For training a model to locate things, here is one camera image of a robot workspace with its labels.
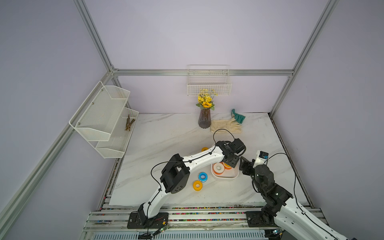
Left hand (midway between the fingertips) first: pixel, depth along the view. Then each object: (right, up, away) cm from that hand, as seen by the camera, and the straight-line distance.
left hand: (228, 160), depth 87 cm
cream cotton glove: (+3, +20, +25) cm, 32 cm away
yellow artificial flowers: (-14, +38, +6) cm, 41 cm away
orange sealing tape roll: (-5, -6, +4) cm, 9 cm away
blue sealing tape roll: (-15, -11, +1) cm, 19 cm away
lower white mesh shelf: (-67, +14, +5) cm, 68 cm away
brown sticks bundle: (-64, +22, +10) cm, 68 cm away
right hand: (+9, +1, -5) cm, 10 cm away
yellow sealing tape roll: (-18, -15, -1) cm, 24 cm away
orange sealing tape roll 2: (-1, -4, +3) cm, 6 cm away
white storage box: (+3, -9, +3) cm, 10 cm away
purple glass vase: (-13, +25, +20) cm, 35 cm away
